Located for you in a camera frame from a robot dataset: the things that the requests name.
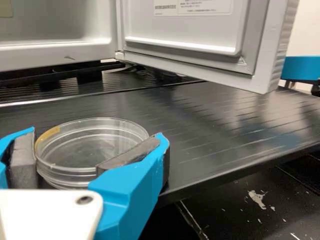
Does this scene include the white incubator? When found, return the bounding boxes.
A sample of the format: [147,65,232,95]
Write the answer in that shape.
[0,0,126,74]

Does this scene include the black platform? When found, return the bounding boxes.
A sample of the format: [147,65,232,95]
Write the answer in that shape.
[0,81,320,208]

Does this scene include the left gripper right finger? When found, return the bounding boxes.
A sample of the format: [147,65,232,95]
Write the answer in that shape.
[88,132,172,240]

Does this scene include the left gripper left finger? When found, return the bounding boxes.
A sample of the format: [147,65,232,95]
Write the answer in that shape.
[0,126,39,190]

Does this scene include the incubator door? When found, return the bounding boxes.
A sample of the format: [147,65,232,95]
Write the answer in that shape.
[114,0,301,95]

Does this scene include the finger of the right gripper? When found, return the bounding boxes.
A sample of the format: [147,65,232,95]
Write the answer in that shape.
[280,55,320,82]

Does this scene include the petri dish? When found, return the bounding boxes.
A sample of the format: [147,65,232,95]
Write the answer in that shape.
[34,116,150,190]

